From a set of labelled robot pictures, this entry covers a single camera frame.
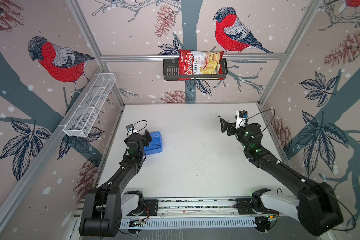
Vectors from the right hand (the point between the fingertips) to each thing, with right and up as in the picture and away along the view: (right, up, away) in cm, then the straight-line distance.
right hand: (225, 119), depth 80 cm
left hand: (-49, -7, +6) cm, 50 cm away
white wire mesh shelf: (-73, -1, -9) cm, 73 cm away
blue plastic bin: (-41, -18, +17) cm, 48 cm away
